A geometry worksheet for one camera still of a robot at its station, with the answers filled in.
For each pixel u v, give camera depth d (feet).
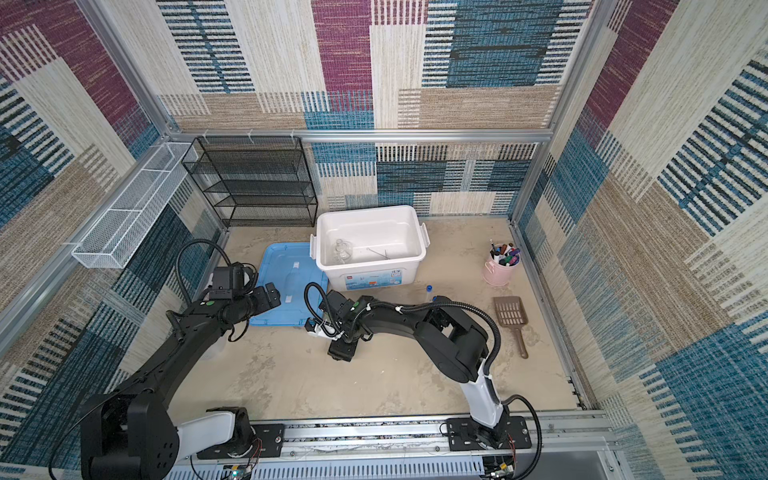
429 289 2.73
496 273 3.15
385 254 3.55
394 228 3.51
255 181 3.61
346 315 2.25
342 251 3.45
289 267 3.60
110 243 2.30
